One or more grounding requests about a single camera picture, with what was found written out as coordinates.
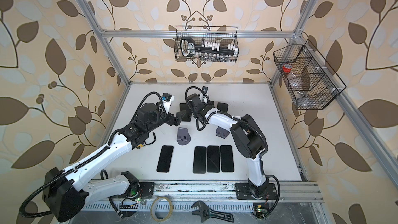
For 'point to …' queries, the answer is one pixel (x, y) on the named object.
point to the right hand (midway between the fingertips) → (203, 101)
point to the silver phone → (165, 158)
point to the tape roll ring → (153, 207)
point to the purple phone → (199, 160)
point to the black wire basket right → (311, 81)
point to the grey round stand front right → (222, 132)
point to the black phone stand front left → (183, 137)
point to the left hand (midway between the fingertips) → (178, 106)
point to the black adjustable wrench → (204, 212)
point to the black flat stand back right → (223, 107)
